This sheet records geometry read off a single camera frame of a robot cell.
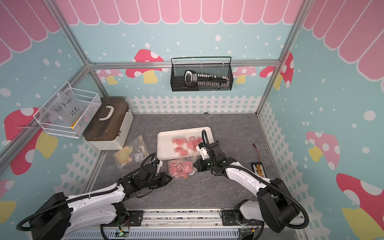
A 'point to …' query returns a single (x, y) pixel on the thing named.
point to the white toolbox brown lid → (109, 129)
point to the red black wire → (259, 154)
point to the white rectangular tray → (166, 142)
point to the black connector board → (258, 169)
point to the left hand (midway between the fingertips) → (172, 181)
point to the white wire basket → (89, 100)
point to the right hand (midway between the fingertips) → (193, 164)
